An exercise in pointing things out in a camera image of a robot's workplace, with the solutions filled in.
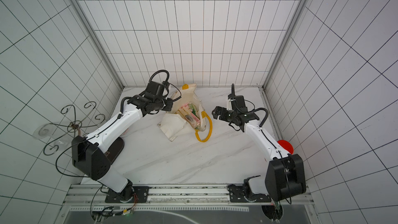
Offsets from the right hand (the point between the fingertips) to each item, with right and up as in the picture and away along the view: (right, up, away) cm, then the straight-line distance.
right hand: (220, 110), depth 86 cm
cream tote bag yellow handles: (-20, -1, +15) cm, 25 cm away
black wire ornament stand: (-64, -4, -23) cm, 68 cm away
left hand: (-29, +3, -2) cm, 29 cm away
